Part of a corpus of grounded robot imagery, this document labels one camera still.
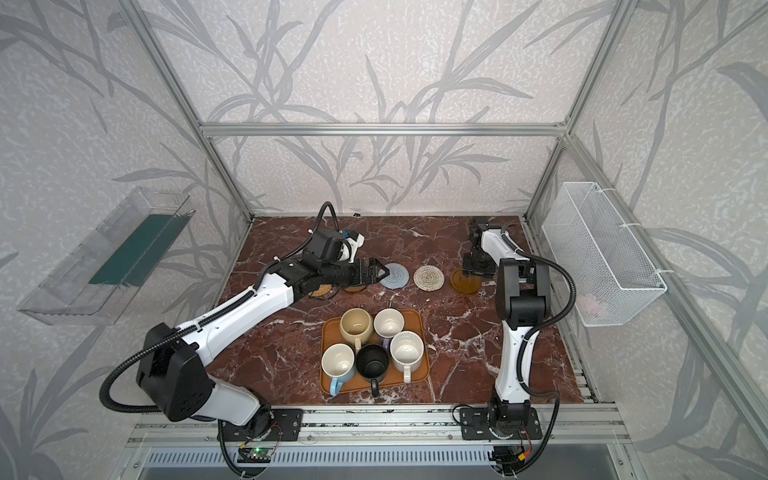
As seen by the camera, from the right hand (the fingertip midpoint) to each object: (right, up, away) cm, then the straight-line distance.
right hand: (476, 266), depth 102 cm
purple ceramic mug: (-30, -16, -14) cm, 36 cm away
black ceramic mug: (-33, -25, -19) cm, 46 cm away
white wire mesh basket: (+17, +2, -41) cm, 44 cm away
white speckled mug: (-24, -23, -17) cm, 37 cm away
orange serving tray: (-47, -19, -13) cm, 52 cm away
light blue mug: (-43, -26, -19) cm, 54 cm away
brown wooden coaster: (-4, -6, 0) cm, 7 cm away
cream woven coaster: (-16, -4, 0) cm, 17 cm away
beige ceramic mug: (-39, -17, -13) cm, 45 cm away
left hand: (-31, +2, -23) cm, 38 cm away
